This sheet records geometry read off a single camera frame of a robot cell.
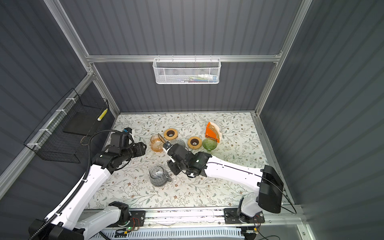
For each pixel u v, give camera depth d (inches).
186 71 48.8
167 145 25.3
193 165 20.4
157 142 39.9
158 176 34.6
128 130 27.2
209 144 39.2
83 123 29.7
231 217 28.6
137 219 28.5
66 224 15.1
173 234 30.2
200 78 36.1
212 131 38.6
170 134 42.1
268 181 16.1
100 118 31.6
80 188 17.4
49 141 25.4
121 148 23.0
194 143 40.2
